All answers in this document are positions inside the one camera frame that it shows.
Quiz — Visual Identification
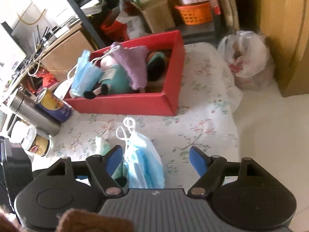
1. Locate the wooden low cabinet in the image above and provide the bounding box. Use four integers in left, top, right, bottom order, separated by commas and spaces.
14, 21, 102, 83

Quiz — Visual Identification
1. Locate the wooden cupboard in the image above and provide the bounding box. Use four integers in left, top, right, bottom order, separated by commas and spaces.
258, 0, 308, 97

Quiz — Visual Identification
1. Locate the brown cardboard box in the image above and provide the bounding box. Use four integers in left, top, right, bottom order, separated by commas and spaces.
132, 0, 175, 34

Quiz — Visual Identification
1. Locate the blue surgical face mask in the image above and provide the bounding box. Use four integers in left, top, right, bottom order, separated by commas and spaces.
116, 117, 165, 189

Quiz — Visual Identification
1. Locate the red white plastic bag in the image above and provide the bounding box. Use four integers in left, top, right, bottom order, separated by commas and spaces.
99, 0, 148, 42

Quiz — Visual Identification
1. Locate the red cardboard box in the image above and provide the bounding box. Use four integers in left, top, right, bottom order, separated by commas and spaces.
64, 30, 185, 116

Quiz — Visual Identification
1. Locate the orange plastic basket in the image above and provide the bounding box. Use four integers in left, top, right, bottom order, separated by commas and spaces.
174, 1, 213, 25

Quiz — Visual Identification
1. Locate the floral white tablecloth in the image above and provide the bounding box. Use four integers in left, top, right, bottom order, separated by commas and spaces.
32, 43, 243, 189

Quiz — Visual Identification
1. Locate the Moccona glass coffee jar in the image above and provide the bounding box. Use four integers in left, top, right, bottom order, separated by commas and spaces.
10, 121, 54, 157

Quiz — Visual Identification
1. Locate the black striped knitted sock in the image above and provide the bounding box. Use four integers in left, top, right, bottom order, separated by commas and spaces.
146, 50, 171, 82

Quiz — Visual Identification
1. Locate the pink pig plush toy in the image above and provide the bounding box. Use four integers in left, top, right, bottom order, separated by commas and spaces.
83, 55, 134, 100

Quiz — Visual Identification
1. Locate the yellow cable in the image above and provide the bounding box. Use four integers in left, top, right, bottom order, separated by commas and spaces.
17, 2, 47, 26

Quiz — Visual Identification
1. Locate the stainless steel thermos flask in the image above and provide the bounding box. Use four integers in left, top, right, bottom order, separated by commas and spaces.
8, 88, 61, 136

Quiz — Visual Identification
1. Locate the purple knitted cloth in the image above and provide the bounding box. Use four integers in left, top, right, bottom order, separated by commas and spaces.
110, 42, 149, 92

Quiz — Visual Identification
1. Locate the blue yellow drink can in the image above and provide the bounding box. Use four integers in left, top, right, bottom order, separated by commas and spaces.
36, 88, 72, 123

